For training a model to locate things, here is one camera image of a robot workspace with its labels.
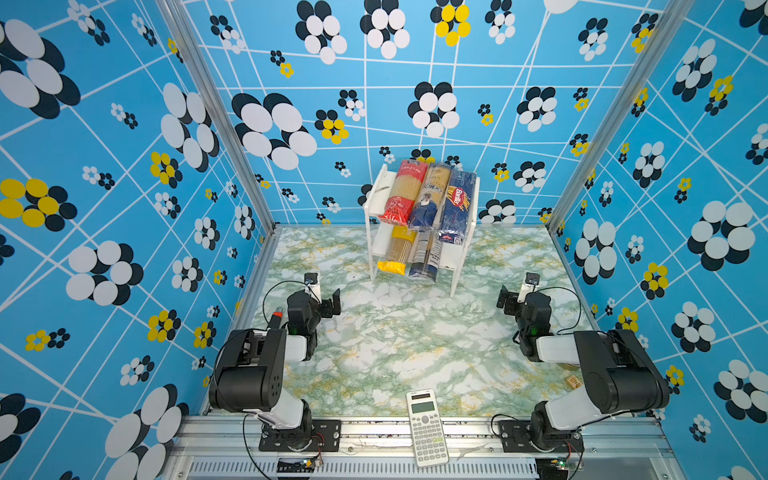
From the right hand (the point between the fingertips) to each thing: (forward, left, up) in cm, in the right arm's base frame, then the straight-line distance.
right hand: (522, 289), depth 93 cm
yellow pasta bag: (+4, +39, +14) cm, 42 cm away
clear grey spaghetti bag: (+4, +31, +13) cm, 33 cm away
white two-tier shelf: (+5, +23, +11) cm, 26 cm away
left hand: (0, +63, +1) cm, 63 cm away
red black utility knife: (-9, +78, -4) cm, 78 cm away
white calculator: (-38, +32, -6) cm, 50 cm away
